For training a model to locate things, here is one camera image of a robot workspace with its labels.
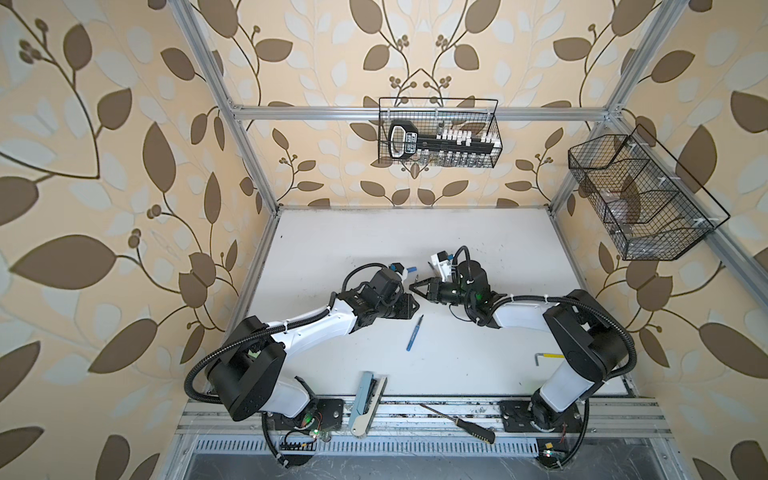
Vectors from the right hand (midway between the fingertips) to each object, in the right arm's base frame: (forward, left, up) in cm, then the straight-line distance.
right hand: (410, 290), depth 85 cm
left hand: (-4, -2, -1) cm, 5 cm away
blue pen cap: (+14, -2, -11) cm, 18 cm away
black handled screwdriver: (-33, -14, -10) cm, 38 cm away
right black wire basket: (+7, -59, +24) cm, 64 cm away
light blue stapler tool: (-26, +12, -8) cm, 30 cm away
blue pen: (-11, 0, -12) cm, 16 cm away
